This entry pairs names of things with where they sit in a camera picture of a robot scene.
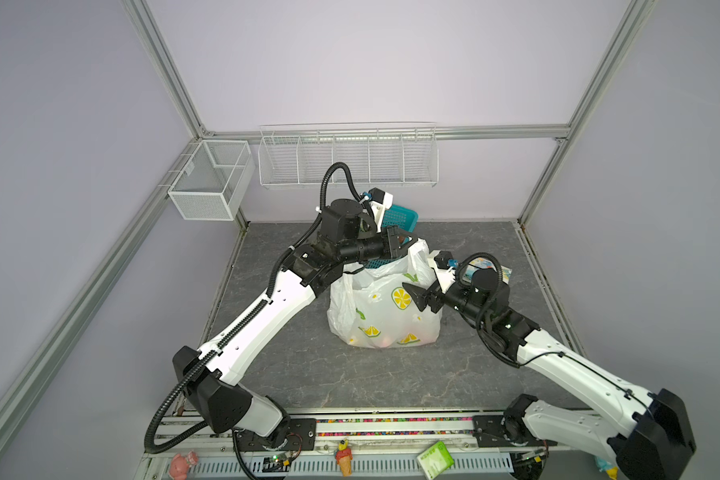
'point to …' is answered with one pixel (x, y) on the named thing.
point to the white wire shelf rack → (371, 154)
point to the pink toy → (179, 464)
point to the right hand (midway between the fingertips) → (417, 274)
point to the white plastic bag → (373, 308)
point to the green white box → (435, 460)
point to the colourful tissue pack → (482, 263)
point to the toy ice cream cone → (344, 456)
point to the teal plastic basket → (404, 220)
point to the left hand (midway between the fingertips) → (420, 244)
